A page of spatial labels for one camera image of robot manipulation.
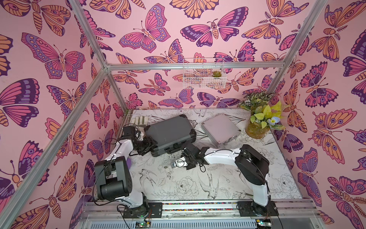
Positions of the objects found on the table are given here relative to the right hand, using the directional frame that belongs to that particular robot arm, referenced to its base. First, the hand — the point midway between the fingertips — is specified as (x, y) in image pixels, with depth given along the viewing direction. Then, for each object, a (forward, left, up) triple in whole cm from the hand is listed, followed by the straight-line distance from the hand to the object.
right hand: (182, 156), depth 92 cm
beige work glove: (+31, +35, -1) cm, 47 cm away
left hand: (+5, +17, +6) cm, 19 cm away
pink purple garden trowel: (-4, +34, 0) cm, 34 cm away
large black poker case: (+12, +8, +8) cm, 16 cm away
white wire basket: (+48, -9, +30) cm, 58 cm away
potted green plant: (+20, -51, +20) cm, 58 cm away
